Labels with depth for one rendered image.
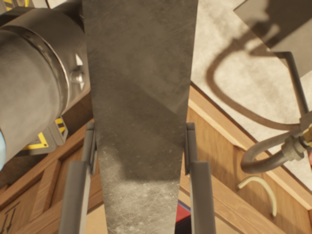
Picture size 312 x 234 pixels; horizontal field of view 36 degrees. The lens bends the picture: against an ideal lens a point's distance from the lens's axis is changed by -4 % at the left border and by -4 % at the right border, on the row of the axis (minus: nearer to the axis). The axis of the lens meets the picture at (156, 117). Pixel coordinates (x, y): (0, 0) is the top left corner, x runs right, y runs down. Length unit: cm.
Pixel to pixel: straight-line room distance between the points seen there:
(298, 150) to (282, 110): 51
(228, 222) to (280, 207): 37
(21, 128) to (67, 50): 8
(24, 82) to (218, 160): 103
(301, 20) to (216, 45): 25
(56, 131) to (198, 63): 47
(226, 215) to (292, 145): 26
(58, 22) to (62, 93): 6
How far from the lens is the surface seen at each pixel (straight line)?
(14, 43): 38
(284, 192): 162
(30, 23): 40
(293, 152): 105
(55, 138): 123
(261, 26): 138
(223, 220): 118
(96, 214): 117
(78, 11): 44
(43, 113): 37
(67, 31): 40
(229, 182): 133
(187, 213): 114
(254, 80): 148
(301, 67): 147
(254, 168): 111
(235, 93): 150
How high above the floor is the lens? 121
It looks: 51 degrees down
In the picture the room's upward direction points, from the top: 175 degrees counter-clockwise
